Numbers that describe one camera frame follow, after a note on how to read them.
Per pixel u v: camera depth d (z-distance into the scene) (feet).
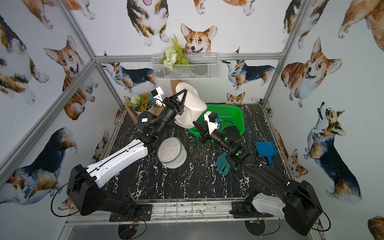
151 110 3.14
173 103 1.86
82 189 1.33
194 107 1.99
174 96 1.96
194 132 3.12
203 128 2.05
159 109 3.51
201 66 3.04
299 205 1.28
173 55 2.56
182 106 1.97
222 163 2.89
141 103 3.04
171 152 2.75
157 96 1.96
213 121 1.89
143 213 2.41
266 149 3.24
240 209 2.41
